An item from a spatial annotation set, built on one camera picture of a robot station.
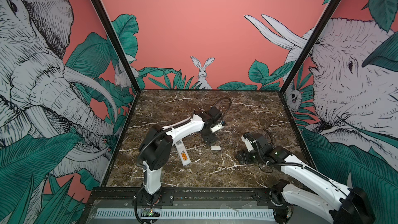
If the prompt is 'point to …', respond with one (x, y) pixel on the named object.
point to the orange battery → (184, 157)
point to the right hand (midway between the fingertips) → (240, 153)
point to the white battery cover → (214, 148)
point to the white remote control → (181, 148)
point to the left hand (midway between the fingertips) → (208, 133)
